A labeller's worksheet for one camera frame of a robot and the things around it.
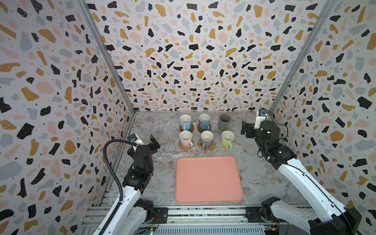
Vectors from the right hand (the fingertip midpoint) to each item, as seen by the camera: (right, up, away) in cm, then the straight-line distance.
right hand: (252, 121), depth 74 cm
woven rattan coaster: (-36, -18, +26) cm, 48 cm away
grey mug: (-9, 0, +29) cm, 30 cm away
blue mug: (-36, +1, +29) cm, 47 cm away
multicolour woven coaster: (-12, -17, +26) cm, 33 cm away
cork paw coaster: (-21, -18, +26) cm, 38 cm away
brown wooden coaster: (-33, -5, +36) cm, 48 cm away
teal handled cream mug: (-22, -11, +20) cm, 32 cm away
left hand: (-55, -9, +1) cm, 55 cm away
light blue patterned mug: (-23, +2, +31) cm, 39 cm away
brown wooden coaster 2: (-26, -6, +35) cm, 44 cm away
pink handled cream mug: (-36, -10, +19) cm, 42 cm away
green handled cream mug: (-8, -10, +23) cm, 27 cm away
